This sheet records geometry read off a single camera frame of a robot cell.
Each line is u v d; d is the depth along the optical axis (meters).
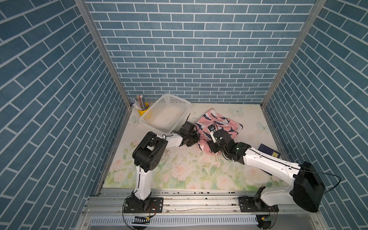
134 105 0.99
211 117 1.11
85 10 0.71
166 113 1.15
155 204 0.74
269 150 0.94
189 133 0.81
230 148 0.61
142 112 1.04
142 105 1.05
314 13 0.72
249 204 0.74
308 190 0.42
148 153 0.53
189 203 0.76
